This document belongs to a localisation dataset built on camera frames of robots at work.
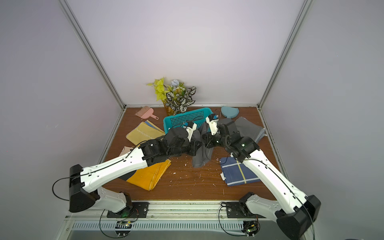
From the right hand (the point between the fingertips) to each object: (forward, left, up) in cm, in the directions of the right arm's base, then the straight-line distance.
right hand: (203, 133), depth 71 cm
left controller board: (-37, +40, -30) cm, 62 cm away
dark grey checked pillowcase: (-8, 0, -7) cm, 11 cm away
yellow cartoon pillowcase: (-14, +31, -24) cm, 42 cm away
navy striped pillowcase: (-9, -19, -27) cm, 35 cm away
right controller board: (-35, -23, -29) cm, 50 cm away
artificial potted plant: (+29, +18, -3) cm, 34 cm away
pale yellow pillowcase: (+19, +42, -26) cm, 52 cm away
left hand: (-6, 0, -1) cm, 6 cm away
